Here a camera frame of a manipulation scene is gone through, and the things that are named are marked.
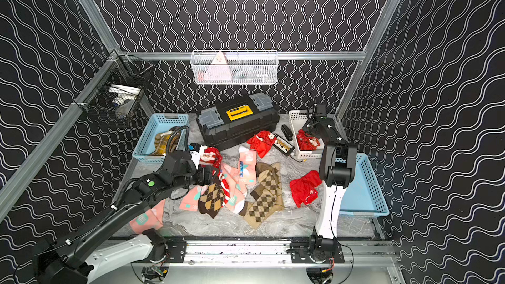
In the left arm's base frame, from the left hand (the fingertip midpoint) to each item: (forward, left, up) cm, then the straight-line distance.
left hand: (213, 167), depth 75 cm
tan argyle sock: (-3, -22, -18) cm, 29 cm away
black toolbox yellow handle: (+25, -1, -4) cm, 26 cm away
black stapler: (+34, -32, -17) cm, 50 cm away
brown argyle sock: (-5, +2, -18) cm, 19 cm away
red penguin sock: (+26, -41, -14) cm, 50 cm away
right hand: (+35, -44, -13) cm, 58 cm away
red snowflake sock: (+2, -38, -17) cm, 42 cm away
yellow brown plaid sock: (+19, +30, -13) cm, 38 cm away
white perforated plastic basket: (+46, -39, -18) cm, 63 cm away
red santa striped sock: (+16, +6, -16) cm, 24 cm away
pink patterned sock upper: (+16, -12, -19) cm, 28 cm away
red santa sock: (+24, -18, -14) cm, 33 cm away
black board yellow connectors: (+26, -30, -19) cm, 44 cm away
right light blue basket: (+2, -67, -21) cm, 70 cm away
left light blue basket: (+37, +42, -18) cm, 58 cm away
